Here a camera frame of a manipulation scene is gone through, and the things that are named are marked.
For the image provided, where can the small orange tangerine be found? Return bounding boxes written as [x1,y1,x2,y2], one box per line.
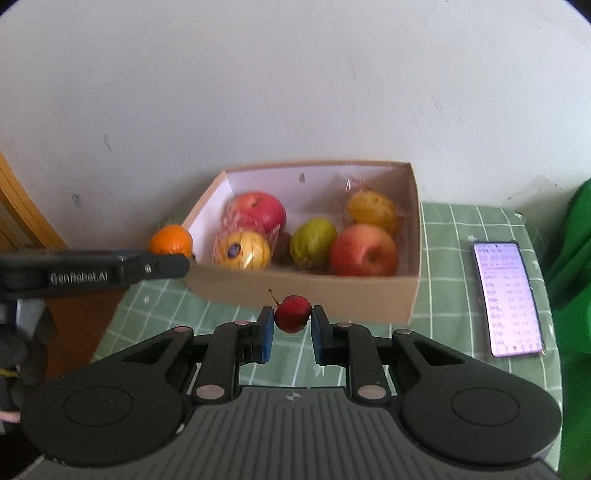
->
[148,224,193,258]

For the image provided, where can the yellow fruit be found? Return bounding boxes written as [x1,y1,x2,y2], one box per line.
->
[345,181,402,238]
[212,214,281,271]

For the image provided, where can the red apple front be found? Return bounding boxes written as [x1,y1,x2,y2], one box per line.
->
[329,224,399,277]

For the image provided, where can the red apple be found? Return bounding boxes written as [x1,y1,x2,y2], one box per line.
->
[329,224,399,277]
[226,191,287,234]

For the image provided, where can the dark date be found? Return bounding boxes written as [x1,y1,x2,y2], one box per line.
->
[273,231,293,266]

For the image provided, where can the green pear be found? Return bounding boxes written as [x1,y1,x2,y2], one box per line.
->
[290,217,338,270]

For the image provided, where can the red apple back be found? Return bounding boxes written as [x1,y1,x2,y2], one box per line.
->
[226,191,287,234]

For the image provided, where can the yellow wooden furniture leg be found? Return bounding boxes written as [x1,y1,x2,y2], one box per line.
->
[1,156,67,250]

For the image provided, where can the brown cardboard box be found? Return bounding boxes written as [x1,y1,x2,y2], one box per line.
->
[183,160,422,325]

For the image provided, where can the smartphone with lit screen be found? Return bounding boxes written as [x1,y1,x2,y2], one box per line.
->
[472,241,545,359]

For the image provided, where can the green cloth heap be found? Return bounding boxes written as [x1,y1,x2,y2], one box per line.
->
[543,182,590,479]

